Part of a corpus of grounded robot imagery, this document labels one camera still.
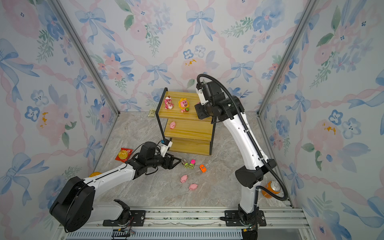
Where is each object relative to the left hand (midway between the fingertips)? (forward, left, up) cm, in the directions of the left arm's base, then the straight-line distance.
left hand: (177, 157), depth 83 cm
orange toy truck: (-2, -15, -10) cm, 18 cm away
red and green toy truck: (+1, -4, -9) cm, 9 cm away
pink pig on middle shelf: (+17, +4, +8) cm, 19 cm away
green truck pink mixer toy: (+1, -8, -9) cm, 12 cm away
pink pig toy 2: (-12, -9, -11) cm, 18 cm away
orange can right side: (-15, -49, 0) cm, 51 cm away
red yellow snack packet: (+7, +35, -9) cm, 36 cm away
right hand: (+14, -13, +25) cm, 32 cm away
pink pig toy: (-8, -3, -10) cm, 13 cm away
